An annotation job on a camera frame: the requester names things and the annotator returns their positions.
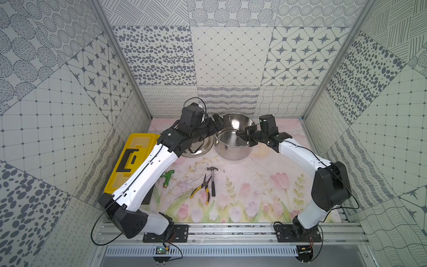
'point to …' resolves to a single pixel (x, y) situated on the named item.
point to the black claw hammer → (213, 182)
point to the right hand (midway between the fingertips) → (236, 133)
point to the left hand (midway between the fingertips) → (218, 120)
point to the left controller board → (161, 250)
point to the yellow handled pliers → (204, 184)
